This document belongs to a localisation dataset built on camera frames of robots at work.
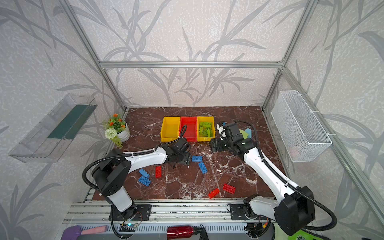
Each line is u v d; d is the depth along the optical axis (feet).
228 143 1.93
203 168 2.85
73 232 2.19
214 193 2.58
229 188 2.64
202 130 3.38
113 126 2.99
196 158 2.99
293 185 1.34
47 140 2.11
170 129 3.58
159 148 2.09
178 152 2.32
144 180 2.71
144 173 2.76
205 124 3.45
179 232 2.12
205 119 3.49
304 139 2.02
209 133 3.33
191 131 3.24
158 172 2.87
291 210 1.25
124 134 3.14
